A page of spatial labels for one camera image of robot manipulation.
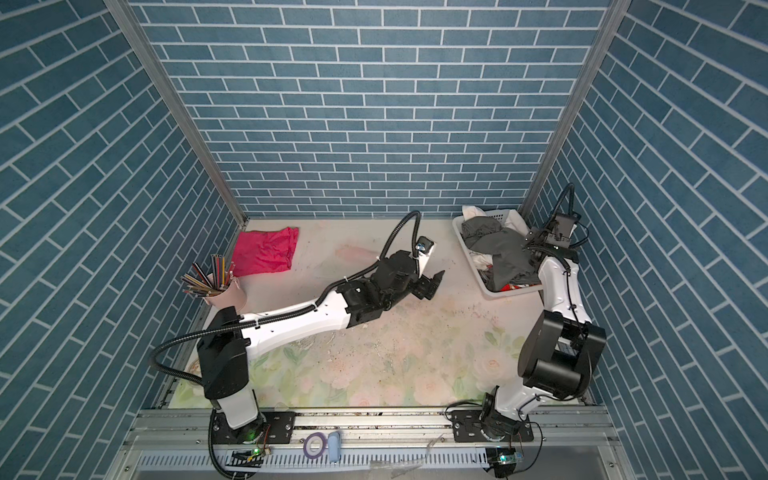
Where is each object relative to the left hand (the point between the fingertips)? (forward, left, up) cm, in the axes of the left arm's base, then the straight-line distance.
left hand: (432, 263), depth 76 cm
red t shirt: (+4, -26, -18) cm, 33 cm away
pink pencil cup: (+2, +59, -19) cm, 62 cm away
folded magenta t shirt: (+22, +56, -23) cm, 64 cm away
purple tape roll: (-35, +27, -26) cm, 51 cm away
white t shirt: (+31, -34, -15) cm, 48 cm away
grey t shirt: (+10, -29, -14) cm, 33 cm away
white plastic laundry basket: (+34, -32, -16) cm, 49 cm away
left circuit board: (-38, +45, -28) cm, 65 cm away
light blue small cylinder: (-37, +24, -23) cm, 49 cm away
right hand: (+10, -35, -2) cm, 37 cm away
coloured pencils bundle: (+4, +67, -16) cm, 69 cm away
